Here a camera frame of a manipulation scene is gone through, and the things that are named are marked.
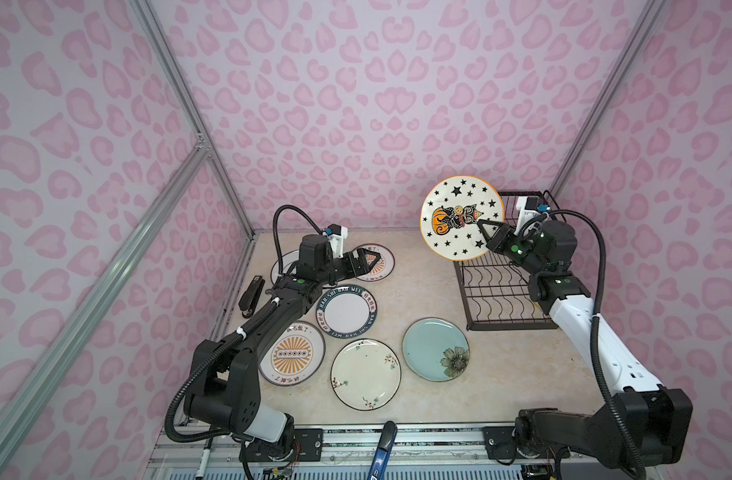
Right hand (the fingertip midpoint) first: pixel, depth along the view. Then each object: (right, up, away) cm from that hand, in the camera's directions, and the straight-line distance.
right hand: (483, 219), depth 73 cm
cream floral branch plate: (-29, -42, +11) cm, 52 cm away
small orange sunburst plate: (-23, -12, +37) cm, 45 cm away
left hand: (-27, -8, +8) cm, 29 cm away
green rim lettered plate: (-36, -27, +27) cm, 53 cm away
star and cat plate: (-7, +2, +6) cm, 9 cm away
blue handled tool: (-24, -54, -4) cm, 59 cm away
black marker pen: (-67, -56, -1) cm, 87 cm away
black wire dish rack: (+14, -20, +29) cm, 38 cm away
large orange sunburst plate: (-50, -38, +16) cm, 65 cm away
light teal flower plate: (-8, -36, +16) cm, 41 cm away
